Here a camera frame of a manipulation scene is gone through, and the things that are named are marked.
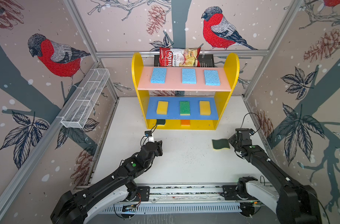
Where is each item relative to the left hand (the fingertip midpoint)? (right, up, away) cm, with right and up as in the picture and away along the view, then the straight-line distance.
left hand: (160, 142), depth 79 cm
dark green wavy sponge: (-2, +9, +21) cm, 23 cm away
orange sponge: (+17, +9, +21) cm, 28 cm away
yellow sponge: (0, +20, +13) cm, 24 cm away
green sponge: (+15, +20, +13) cm, 28 cm away
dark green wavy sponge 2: (+39, -6, +16) cm, 43 cm away
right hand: (+45, -1, +8) cm, 46 cm away
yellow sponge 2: (+29, +19, +11) cm, 36 cm away
